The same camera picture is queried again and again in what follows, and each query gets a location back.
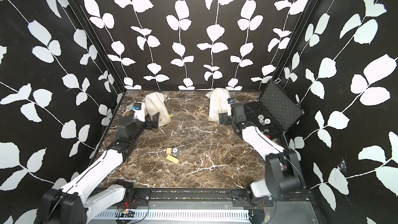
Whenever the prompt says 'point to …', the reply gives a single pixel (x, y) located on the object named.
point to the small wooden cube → (169, 150)
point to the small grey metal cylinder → (175, 152)
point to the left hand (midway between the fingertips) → (151, 109)
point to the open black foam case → (276, 109)
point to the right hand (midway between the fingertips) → (227, 110)
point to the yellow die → (170, 115)
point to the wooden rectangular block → (171, 158)
